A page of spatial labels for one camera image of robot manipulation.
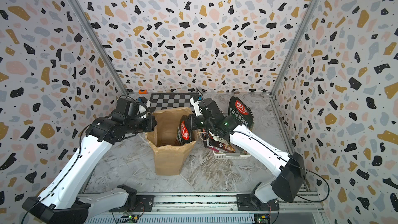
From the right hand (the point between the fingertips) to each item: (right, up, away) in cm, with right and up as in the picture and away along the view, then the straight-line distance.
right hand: (185, 120), depth 72 cm
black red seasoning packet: (-1, -6, +4) cm, 7 cm away
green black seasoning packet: (+29, +4, +16) cm, 33 cm away
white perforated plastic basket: (+24, -21, +15) cm, 35 cm away
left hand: (-13, -1, -1) cm, 13 cm away
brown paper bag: (-5, -15, -8) cm, 18 cm away
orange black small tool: (-43, +18, +52) cm, 70 cm away
